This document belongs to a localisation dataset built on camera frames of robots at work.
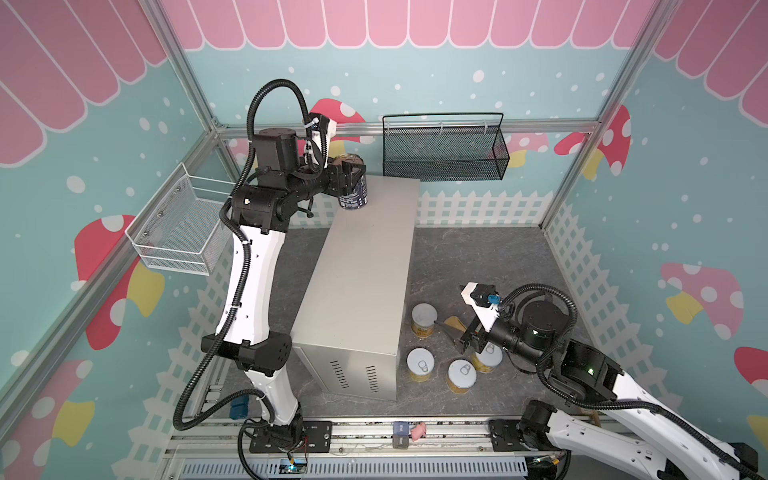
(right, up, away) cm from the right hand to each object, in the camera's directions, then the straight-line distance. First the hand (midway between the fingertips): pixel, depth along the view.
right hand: (450, 304), depth 62 cm
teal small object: (-52, -29, +16) cm, 62 cm away
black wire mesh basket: (-1, +45, +32) cm, 55 cm away
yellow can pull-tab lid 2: (+7, -21, +18) cm, 28 cm away
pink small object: (-6, -34, +12) cm, 36 cm away
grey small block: (-10, -35, +11) cm, 38 cm away
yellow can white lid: (-3, -8, +26) cm, 27 cm away
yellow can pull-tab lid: (-4, -19, +19) cm, 27 cm away
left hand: (-22, +29, +4) cm, 36 cm away
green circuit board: (-35, -41, +10) cm, 55 cm away
